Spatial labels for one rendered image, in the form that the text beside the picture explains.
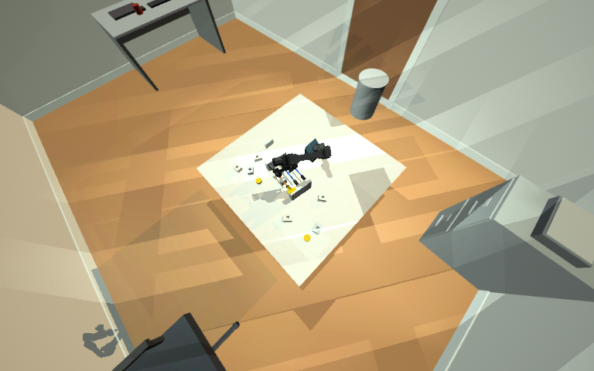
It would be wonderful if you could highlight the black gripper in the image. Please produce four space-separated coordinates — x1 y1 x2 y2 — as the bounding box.
273 164 298 178

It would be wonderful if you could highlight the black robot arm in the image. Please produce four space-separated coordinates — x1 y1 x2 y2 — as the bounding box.
272 143 332 167

